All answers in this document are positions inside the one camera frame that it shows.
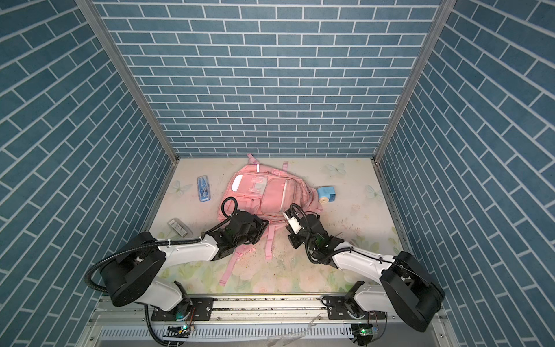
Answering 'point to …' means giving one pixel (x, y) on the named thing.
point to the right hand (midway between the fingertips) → (287, 222)
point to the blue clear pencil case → (204, 188)
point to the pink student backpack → (267, 191)
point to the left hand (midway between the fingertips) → (272, 220)
